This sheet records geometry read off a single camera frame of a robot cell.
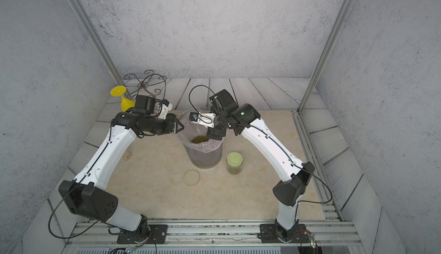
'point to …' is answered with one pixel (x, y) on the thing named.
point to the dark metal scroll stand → (149, 80)
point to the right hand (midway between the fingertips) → (211, 121)
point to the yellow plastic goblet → (126, 104)
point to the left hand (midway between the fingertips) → (181, 126)
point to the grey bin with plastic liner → (202, 151)
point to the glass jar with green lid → (234, 162)
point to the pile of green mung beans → (200, 139)
